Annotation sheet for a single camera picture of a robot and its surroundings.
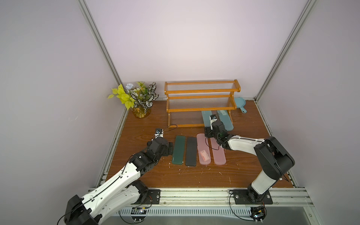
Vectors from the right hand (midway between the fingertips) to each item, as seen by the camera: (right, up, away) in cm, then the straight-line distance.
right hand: (210, 124), depth 94 cm
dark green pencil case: (-21, -16, -4) cm, 27 cm away
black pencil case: (-13, -18, -4) cm, 22 cm away
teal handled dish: (+32, +16, +27) cm, 45 cm away
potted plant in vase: (-47, +18, -6) cm, 51 cm away
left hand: (-28, -9, -14) cm, 33 cm away
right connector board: (+20, -43, -24) cm, 53 cm away
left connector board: (-42, -45, -21) cm, 66 cm away
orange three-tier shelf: (-16, +18, +6) cm, 25 cm away
